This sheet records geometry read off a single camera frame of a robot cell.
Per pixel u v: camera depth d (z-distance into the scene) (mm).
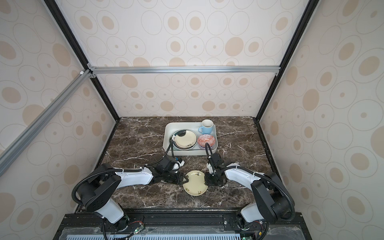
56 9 685
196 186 855
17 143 540
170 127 1100
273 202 428
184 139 1035
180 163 833
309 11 691
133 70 922
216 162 714
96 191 449
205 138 1003
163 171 710
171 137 1046
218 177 671
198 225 740
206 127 1020
